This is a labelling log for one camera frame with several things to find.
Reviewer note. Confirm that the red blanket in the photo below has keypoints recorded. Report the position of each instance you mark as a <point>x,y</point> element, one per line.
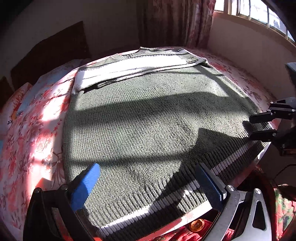
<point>281,204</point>

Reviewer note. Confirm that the smaller dark wooden headboard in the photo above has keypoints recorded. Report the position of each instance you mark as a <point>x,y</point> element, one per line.
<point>5,91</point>

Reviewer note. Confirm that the floral pink bed sheet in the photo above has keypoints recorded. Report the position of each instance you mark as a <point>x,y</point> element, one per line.
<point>32,154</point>

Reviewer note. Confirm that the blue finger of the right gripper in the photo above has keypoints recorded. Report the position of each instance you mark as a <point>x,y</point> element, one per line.
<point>264,136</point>
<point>262,117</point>

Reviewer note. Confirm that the green knitted sweater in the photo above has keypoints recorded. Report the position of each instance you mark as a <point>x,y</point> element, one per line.
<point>148,118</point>

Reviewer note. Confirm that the blue floral pillow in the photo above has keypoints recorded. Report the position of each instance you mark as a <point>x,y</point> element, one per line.
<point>46,80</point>

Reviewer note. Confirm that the floral pink curtain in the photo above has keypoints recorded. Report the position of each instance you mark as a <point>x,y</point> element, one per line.
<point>174,23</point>

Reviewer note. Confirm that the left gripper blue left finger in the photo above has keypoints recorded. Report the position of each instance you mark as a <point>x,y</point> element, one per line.
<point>82,185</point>

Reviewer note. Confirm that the pink cartoon pillow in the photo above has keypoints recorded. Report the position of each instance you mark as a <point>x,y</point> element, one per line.
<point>8,112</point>

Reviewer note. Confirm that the window with wooden frame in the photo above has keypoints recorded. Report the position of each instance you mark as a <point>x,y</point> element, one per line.
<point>256,11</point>

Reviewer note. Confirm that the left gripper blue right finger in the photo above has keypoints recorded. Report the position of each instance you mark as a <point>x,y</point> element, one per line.
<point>211,186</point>

